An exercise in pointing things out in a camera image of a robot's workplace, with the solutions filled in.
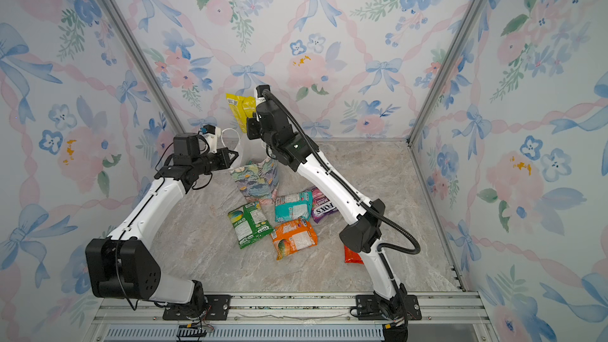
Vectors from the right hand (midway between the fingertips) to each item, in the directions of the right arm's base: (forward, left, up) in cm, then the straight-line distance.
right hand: (253, 111), depth 72 cm
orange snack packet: (-24, -11, -38) cm, 46 cm away
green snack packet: (-19, +5, -38) cm, 43 cm away
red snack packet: (-30, -32, -40) cm, 59 cm away
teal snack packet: (-12, -11, -37) cm, 40 cm away
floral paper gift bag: (-9, +1, -18) cm, 20 cm away
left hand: (-3, +7, -15) cm, 17 cm away
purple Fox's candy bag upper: (-10, -22, -38) cm, 45 cm away
